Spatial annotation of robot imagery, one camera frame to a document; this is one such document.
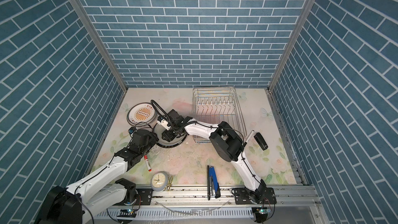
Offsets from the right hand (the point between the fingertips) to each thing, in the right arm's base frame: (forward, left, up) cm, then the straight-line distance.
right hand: (164, 133), depth 92 cm
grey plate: (+2, +4, 0) cm, 4 cm away
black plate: (-6, -6, -2) cm, 9 cm away
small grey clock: (-25, -4, -1) cm, 26 cm away
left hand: (-3, +3, +3) cm, 5 cm away
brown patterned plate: (+14, +19, -1) cm, 24 cm away
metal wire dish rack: (+22, -28, +2) cm, 36 cm away
